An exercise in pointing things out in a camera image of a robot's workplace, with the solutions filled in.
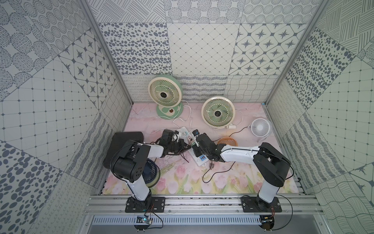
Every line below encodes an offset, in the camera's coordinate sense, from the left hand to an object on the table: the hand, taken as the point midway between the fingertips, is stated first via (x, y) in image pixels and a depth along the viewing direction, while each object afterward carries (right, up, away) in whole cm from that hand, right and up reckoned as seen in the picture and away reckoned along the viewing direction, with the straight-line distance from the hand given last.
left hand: (190, 144), depth 91 cm
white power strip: (+7, -9, -4) cm, 12 cm away
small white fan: (+47, +10, +2) cm, 48 cm away
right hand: (+4, -1, 0) cm, 4 cm away
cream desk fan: (+19, +21, +5) cm, 29 cm away
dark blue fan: (-22, -14, -10) cm, 28 cm away
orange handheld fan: (+24, +2, +1) cm, 24 cm away
